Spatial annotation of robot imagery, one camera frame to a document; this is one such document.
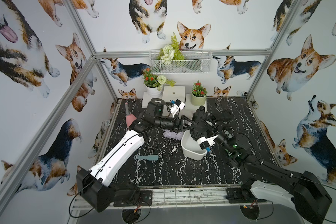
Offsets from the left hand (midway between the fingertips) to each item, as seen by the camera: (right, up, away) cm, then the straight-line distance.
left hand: (193, 124), depth 62 cm
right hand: (+5, +4, +3) cm, 7 cm away
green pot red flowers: (+6, +16, +24) cm, 29 cm away
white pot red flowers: (-22, +23, +26) cm, 41 cm away
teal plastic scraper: (-23, -24, +26) cm, 42 cm away
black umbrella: (+27, +1, +41) cm, 49 cm away
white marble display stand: (-11, +17, +31) cm, 37 cm away
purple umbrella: (-6, -11, +32) cm, 35 cm away
